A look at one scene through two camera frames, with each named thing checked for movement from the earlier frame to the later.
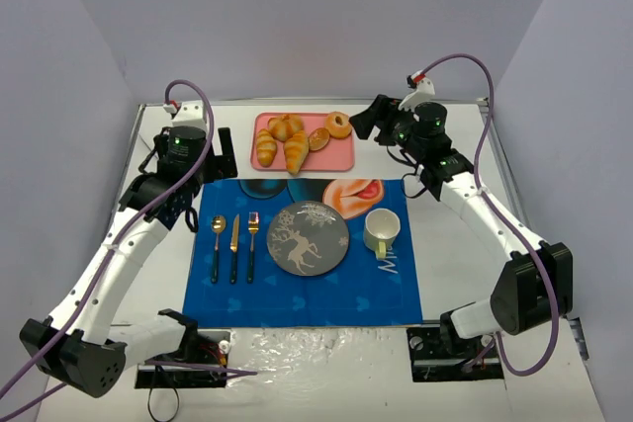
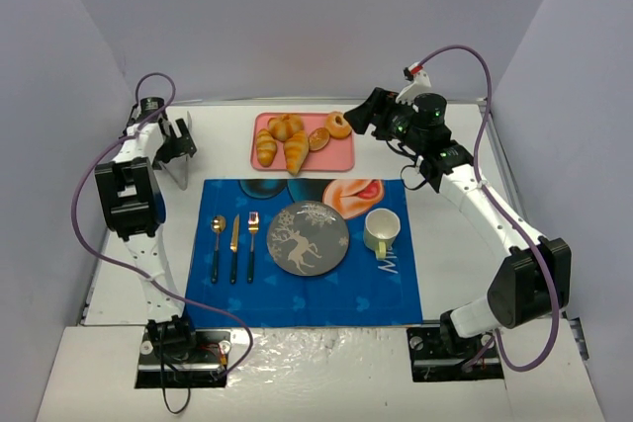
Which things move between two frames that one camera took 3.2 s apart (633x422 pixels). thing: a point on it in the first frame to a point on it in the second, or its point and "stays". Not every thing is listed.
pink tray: [337, 155] stays
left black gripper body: [223, 156] to [174, 146]
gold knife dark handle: [234, 246] stays
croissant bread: [296, 151] stays
